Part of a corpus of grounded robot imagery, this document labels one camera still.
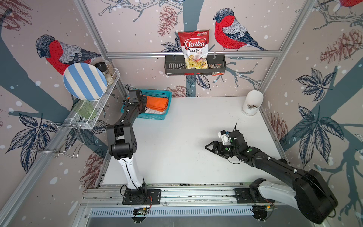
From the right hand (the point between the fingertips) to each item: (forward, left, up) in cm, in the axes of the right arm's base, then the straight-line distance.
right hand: (209, 148), depth 82 cm
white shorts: (+30, +44, -3) cm, 53 cm away
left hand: (+34, +42, +10) cm, 55 cm away
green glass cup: (+7, +65, +26) cm, 71 cm away
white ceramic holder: (+40, -36, +2) cm, 54 cm away
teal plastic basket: (+48, +39, 0) cm, 62 cm away
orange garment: (+32, +35, +4) cm, 47 cm away
